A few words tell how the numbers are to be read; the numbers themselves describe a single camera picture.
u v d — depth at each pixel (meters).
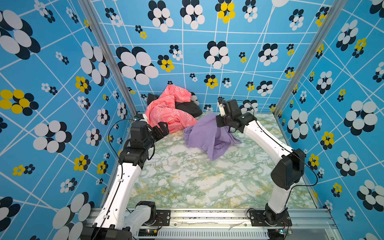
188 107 1.11
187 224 0.72
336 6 0.68
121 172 0.45
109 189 0.43
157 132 0.64
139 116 0.63
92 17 0.72
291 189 0.53
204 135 0.94
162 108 0.99
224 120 0.72
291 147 0.49
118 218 0.39
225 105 0.66
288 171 0.47
